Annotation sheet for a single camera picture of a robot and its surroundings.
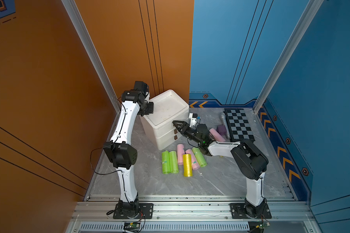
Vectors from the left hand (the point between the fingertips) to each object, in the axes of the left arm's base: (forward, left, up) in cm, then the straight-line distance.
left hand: (149, 109), depth 87 cm
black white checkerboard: (+5, -61, -21) cm, 65 cm away
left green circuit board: (-55, +4, -26) cm, 61 cm away
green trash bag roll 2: (-24, -15, -21) cm, 35 cm away
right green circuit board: (-55, -59, -24) cm, 84 cm away
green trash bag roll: (-24, -10, -21) cm, 34 cm away
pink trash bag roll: (-4, -44, -23) cm, 50 cm away
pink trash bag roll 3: (-26, -28, -21) cm, 43 cm away
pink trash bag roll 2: (-17, -19, -21) cm, 33 cm away
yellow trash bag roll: (-26, -23, -19) cm, 39 cm away
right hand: (-8, -15, -4) cm, 18 cm away
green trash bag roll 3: (-23, -32, -22) cm, 45 cm away
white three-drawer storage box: (+3, -11, -1) cm, 12 cm away
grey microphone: (+12, -52, -22) cm, 57 cm away
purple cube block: (+1, -48, -21) cm, 53 cm away
